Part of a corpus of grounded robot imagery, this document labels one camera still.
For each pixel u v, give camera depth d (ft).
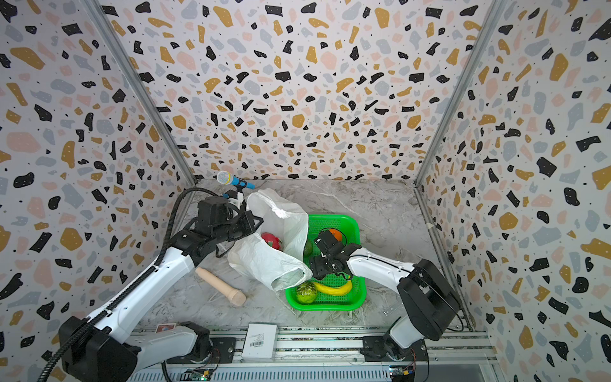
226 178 2.87
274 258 2.34
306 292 2.56
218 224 1.96
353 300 2.73
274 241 3.01
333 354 2.40
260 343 2.34
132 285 1.45
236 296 2.67
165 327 2.50
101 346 1.21
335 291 2.75
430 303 1.44
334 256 2.17
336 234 2.35
